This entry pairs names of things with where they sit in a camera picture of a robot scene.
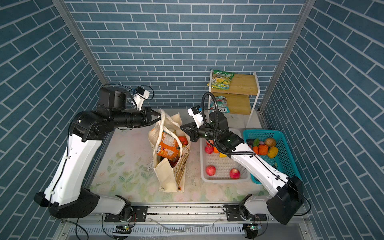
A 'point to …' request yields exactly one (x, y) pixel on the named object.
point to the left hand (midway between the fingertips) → (163, 116)
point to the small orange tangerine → (215, 150)
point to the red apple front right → (234, 173)
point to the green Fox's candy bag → (222, 104)
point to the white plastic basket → (223, 165)
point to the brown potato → (270, 142)
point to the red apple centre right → (209, 149)
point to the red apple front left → (210, 170)
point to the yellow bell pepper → (273, 152)
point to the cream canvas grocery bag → (170, 173)
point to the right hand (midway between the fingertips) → (179, 126)
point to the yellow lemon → (222, 155)
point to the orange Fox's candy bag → (168, 146)
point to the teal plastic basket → (284, 160)
